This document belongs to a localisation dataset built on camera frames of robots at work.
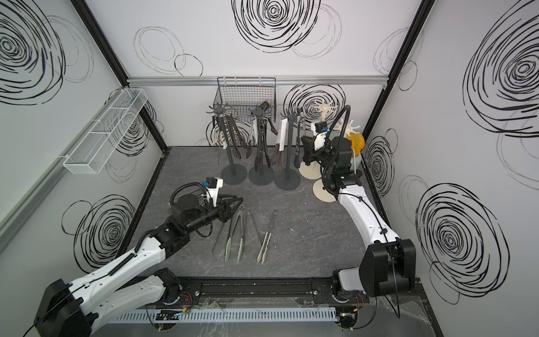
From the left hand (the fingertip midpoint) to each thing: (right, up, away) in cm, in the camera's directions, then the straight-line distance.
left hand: (239, 198), depth 73 cm
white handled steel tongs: (-8, +26, +10) cm, 29 cm away
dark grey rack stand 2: (+6, +7, +35) cm, 36 cm away
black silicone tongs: (-3, +23, +12) cm, 26 cm away
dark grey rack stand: (-9, +7, +35) cm, 37 cm away
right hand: (+24, +22, +2) cm, 33 cm away
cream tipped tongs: (+9, -19, +11) cm, 24 cm away
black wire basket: (-3, +44, +23) cm, 50 cm away
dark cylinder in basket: (+8, +38, +19) cm, 43 cm away
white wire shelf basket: (-51, +19, +1) cm, 55 cm away
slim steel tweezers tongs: (+4, -15, +18) cm, 24 cm away
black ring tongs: (+8, +22, +10) cm, 25 cm away
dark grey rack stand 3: (+20, +5, +32) cm, 38 cm away
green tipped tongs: (-6, -18, +14) cm, 23 cm away
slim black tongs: (+21, +16, +3) cm, 27 cm away
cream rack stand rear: (+34, +8, +37) cm, 51 cm away
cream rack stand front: (+34, 0, +30) cm, 46 cm away
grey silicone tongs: (+5, +24, +6) cm, 26 cm away
